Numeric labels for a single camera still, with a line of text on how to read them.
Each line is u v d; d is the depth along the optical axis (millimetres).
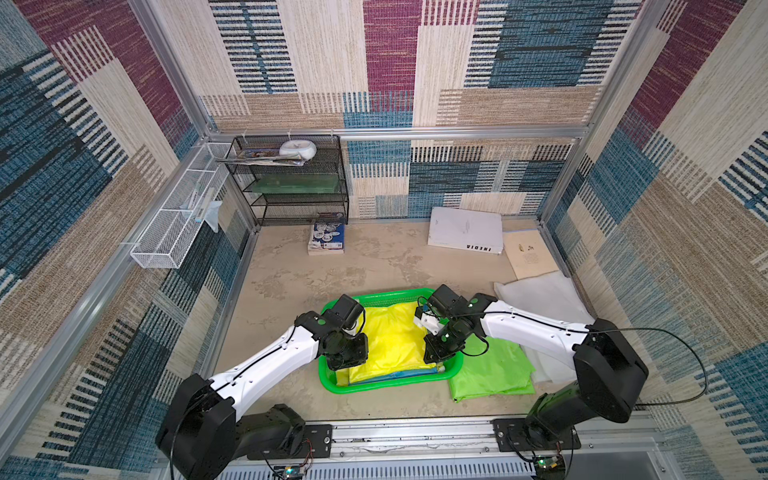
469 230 1139
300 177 1083
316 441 734
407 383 775
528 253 1089
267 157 932
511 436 730
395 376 779
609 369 437
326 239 1116
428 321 786
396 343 817
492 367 824
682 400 440
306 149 892
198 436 397
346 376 790
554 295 966
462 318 619
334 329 597
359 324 687
